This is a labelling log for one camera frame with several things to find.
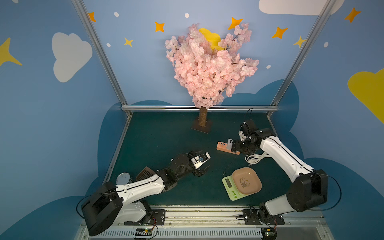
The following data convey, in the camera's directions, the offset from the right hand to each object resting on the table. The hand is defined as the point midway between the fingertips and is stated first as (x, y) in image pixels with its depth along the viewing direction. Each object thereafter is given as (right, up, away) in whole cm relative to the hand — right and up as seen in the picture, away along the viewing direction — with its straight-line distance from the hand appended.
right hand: (238, 149), depth 85 cm
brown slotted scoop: (-55, -16, +5) cm, 58 cm away
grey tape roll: (-66, -16, -3) cm, 68 cm away
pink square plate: (+4, -18, -1) cm, 19 cm away
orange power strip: (-7, 0, +15) cm, 16 cm away
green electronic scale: (-4, -24, -4) cm, 24 cm away
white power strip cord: (+13, -8, +10) cm, 18 cm away
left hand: (-20, -2, -7) cm, 21 cm away
